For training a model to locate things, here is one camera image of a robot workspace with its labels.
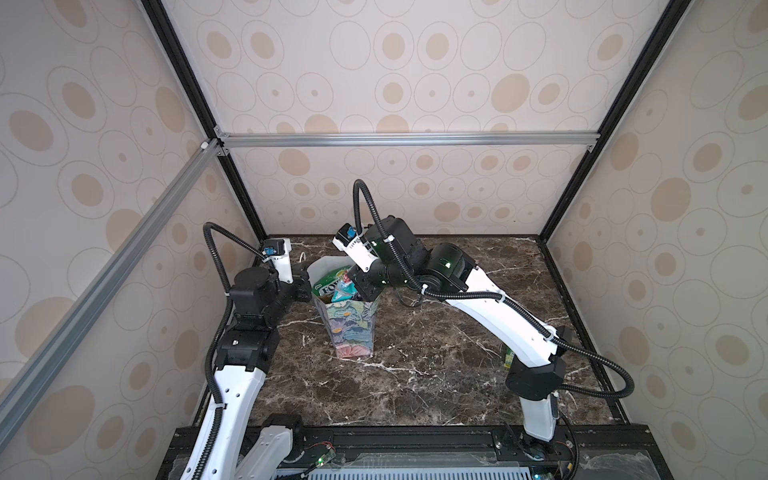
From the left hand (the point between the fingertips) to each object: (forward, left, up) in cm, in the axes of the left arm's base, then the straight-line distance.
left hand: (313, 259), depth 68 cm
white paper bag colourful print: (-7, -7, -18) cm, 21 cm away
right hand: (-4, -9, 0) cm, 10 cm away
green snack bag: (+4, -1, -14) cm, 14 cm away
